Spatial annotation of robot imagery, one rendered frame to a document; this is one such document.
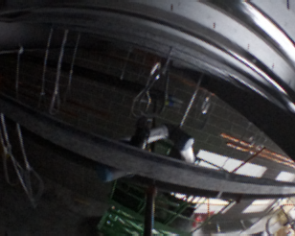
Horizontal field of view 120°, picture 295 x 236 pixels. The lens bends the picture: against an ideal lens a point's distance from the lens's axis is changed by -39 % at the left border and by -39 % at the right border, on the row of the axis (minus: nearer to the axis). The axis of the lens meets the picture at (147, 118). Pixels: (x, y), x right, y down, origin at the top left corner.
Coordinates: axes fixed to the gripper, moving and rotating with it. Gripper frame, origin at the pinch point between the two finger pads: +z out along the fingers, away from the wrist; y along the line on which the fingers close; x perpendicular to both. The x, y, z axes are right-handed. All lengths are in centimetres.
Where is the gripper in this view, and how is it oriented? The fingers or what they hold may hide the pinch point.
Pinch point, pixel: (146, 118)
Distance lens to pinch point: 60.2
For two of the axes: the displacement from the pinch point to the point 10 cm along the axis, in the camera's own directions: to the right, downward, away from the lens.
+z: 3.2, -8.6, -3.9
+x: -9.0, -1.5, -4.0
